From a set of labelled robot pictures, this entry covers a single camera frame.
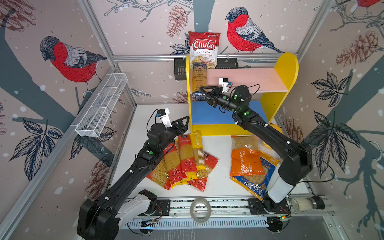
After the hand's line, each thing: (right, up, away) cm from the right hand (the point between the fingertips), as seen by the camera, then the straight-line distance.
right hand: (195, 94), depth 68 cm
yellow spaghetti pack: (+1, -26, +27) cm, 38 cm away
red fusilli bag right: (+3, -46, +10) cm, 47 cm away
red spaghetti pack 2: (-4, -35, +12) cm, 37 cm away
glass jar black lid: (+53, -54, +4) cm, 76 cm away
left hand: (-5, -11, +3) cm, 13 cm away
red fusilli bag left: (-20, -43, +12) cm, 49 cm away
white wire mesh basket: (-50, -14, +3) cm, 52 cm away
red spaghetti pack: (-10, -40, +8) cm, 42 cm away
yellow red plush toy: (+55, -18, +30) cm, 65 cm away
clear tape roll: (+4, -53, +6) cm, 54 cm away
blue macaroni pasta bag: (+33, -47, +10) cm, 58 cm away
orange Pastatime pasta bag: (+29, -35, +17) cm, 49 cm away
